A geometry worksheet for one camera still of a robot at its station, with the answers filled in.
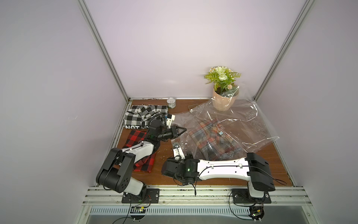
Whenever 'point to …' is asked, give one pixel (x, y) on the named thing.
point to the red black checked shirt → (133, 136)
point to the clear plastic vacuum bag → (245, 122)
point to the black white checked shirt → (139, 116)
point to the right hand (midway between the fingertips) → (174, 153)
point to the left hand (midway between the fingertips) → (187, 131)
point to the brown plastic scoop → (193, 107)
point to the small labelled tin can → (171, 102)
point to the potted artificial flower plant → (225, 91)
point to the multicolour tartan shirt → (215, 140)
